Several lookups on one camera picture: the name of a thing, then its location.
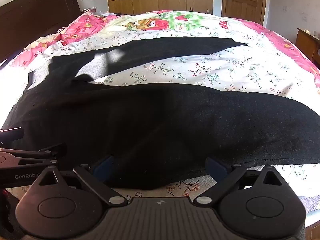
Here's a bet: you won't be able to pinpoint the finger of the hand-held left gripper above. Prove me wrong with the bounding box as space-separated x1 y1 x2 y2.
10 144 68 167
0 127 24 143

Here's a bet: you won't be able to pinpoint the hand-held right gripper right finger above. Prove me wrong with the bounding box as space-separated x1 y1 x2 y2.
194 156 288 207

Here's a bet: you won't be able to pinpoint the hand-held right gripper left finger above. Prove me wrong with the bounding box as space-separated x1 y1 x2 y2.
31 155 128 207

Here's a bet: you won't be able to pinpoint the black pants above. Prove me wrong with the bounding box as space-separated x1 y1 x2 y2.
0 37 320 190

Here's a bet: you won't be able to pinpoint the white floral bedsheet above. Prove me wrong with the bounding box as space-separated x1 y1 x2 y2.
0 27 320 205

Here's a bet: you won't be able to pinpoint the dark wooden headboard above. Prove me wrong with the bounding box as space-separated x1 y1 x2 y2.
0 0 82 63

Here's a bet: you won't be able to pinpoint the pink cartoon quilt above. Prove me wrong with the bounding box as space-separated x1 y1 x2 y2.
21 10 320 75

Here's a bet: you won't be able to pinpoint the wooden side cabinet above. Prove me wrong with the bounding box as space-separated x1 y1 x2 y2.
295 28 320 68

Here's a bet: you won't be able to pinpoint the wooden door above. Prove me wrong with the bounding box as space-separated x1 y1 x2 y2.
222 0 267 25

